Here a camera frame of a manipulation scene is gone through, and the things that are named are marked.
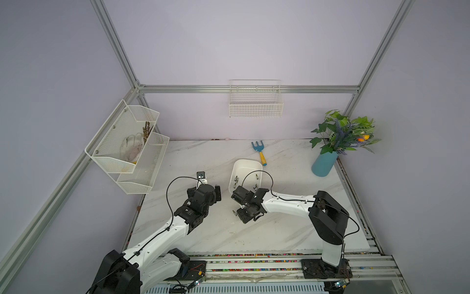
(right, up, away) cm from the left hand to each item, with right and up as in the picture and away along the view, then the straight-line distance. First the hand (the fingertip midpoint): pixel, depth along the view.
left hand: (206, 188), depth 84 cm
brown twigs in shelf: (-26, +27, -4) cm, 37 cm away
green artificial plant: (+59, +25, -5) cm, 65 cm away
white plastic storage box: (+19, +7, -3) cm, 21 cm away
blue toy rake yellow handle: (+28, +20, +31) cm, 47 cm away
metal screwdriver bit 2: (+26, +3, +19) cm, 32 cm away
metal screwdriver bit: (+14, +2, +17) cm, 22 cm away
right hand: (+19, -14, +3) cm, 24 cm away
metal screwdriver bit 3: (+25, -2, +14) cm, 28 cm away
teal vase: (+63, +11, +17) cm, 66 cm away
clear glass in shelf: (-31, +19, -7) cm, 37 cm away
